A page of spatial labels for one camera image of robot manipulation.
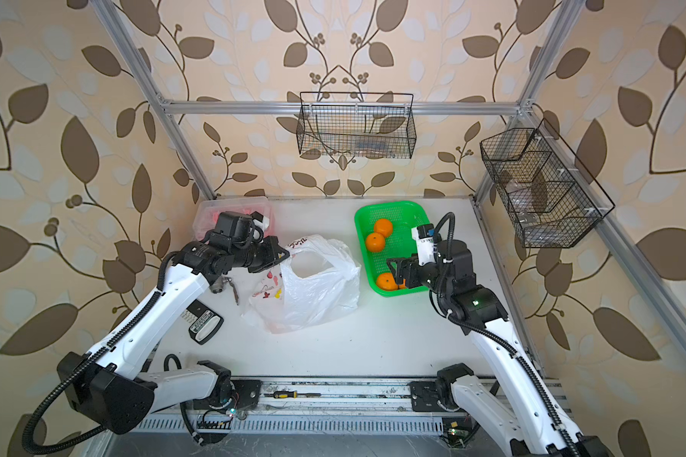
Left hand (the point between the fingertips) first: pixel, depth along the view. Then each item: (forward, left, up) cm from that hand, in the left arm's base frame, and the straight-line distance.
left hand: (285, 249), depth 75 cm
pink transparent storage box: (+28, +35, -14) cm, 47 cm away
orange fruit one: (+24, -29, -19) cm, 43 cm away
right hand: (-3, -30, 0) cm, 30 cm away
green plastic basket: (+20, -36, -25) cm, 48 cm away
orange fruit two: (+17, -26, -19) cm, 36 cm away
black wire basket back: (+45, -19, +10) cm, 50 cm away
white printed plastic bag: (-8, -9, -3) cm, 12 cm away
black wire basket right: (+10, -70, +11) cm, 71 cm away
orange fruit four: (+1, -29, -19) cm, 35 cm away
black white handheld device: (-11, +27, -24) cm, 38 cm away
